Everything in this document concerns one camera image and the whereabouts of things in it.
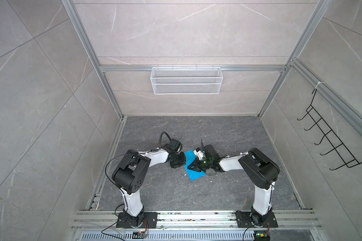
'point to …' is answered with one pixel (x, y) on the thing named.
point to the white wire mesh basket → (186, 81)
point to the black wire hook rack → (332, 136)
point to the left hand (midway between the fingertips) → (187, 160)
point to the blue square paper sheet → (192, 174)
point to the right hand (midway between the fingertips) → (187, 167)
